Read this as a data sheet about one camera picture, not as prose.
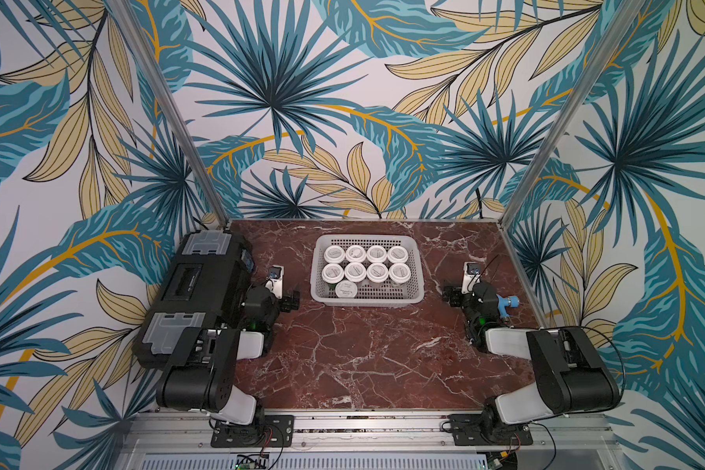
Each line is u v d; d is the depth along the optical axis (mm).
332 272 950
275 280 787
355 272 950
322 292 965
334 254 1005
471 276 790
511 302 950
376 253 1005
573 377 448
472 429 737
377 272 957
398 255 1005
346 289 925
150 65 753
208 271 837
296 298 855
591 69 781
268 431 726
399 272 950
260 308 695
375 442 731
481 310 707
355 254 1003
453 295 837
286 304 836
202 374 438
